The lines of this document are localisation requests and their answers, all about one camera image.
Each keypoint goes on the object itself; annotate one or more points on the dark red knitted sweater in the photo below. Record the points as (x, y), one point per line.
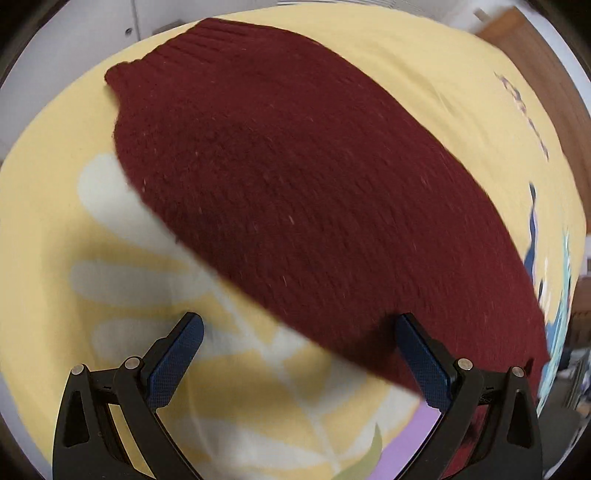
(312, 190)

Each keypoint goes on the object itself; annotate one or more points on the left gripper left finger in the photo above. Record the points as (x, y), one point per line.
(87, 444)

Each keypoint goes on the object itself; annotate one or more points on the wooden drawer cabinet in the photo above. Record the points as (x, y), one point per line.
(551, 68)

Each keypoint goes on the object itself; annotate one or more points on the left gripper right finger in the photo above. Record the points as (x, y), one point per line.
(509, 444)

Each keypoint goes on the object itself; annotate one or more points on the yellow dinosaur bed cover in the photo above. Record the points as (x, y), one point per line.
(90, 275)

